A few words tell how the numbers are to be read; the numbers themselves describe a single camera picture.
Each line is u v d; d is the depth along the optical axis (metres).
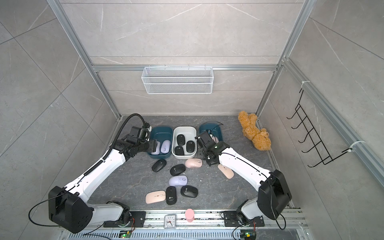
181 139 1.04
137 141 0.61
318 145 0.63
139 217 0.73
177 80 1.00
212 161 0.92
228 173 0.88
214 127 1.06
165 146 0.98
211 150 0.58
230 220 0.73
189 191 0.80
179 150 0.98
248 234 0.71
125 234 0.71
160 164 0.91
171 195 0.79
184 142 1.01
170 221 0.71
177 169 0.89
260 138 0.95
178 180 0.84
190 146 0.99
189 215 0.67
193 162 0.91
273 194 0.41
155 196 0.80
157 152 0.97
